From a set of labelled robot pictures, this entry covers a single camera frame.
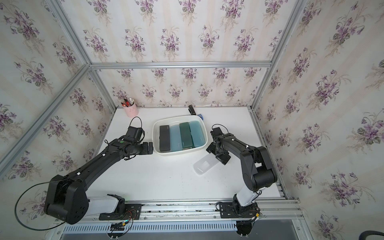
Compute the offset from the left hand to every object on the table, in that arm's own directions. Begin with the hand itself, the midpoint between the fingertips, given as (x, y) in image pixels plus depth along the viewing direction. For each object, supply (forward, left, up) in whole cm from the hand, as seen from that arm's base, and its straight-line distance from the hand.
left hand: (147, 149), depth 86 cm
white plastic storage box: (+25, -15, -2) cm, 29 cm away
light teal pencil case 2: (+15, -30, -5) cm, 34 cm away
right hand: (-1, -41, -7) cm, 42 cm away
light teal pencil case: (+9, -16, -8) cm, 20 cm away
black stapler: (+37, -26, -5) cm, 46 cm away
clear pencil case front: (-6, -34, -7) cm, 36 cm away
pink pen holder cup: (+33, +18, -2) cm, 38 cm away
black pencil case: (+12, -8, -6) cm, 16 cm away
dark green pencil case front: (+13, -22, -5) cm, 26 cm away
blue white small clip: (+32, -33, -6) cm, 46 cm away
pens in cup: (+36, +21, +3) cm, 42 cm away
